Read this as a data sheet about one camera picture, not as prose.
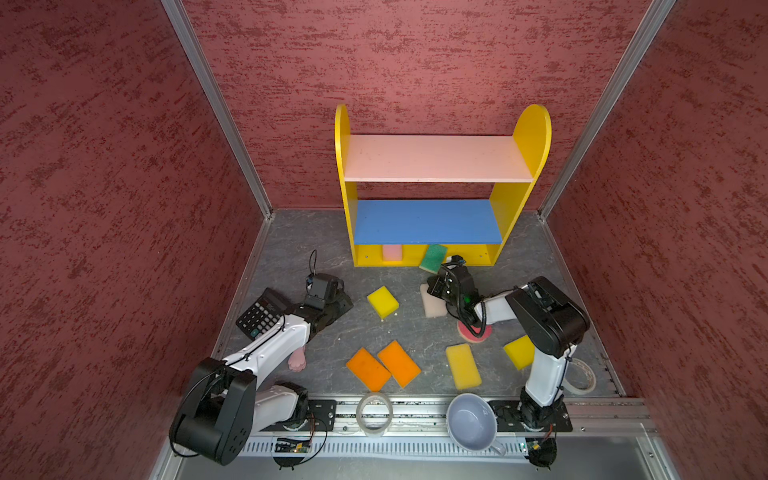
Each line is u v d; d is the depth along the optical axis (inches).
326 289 26.8
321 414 29.1
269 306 36.1
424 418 29.8
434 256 40.7
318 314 25.3
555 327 19.4
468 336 34.4
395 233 37.3
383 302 37.2
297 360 31.9
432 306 35.6
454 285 29.9
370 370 31.9
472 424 29.1
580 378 32.0
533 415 25.6
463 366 32.2
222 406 16.0
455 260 35.7
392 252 40.7
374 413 29.9
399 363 32.1
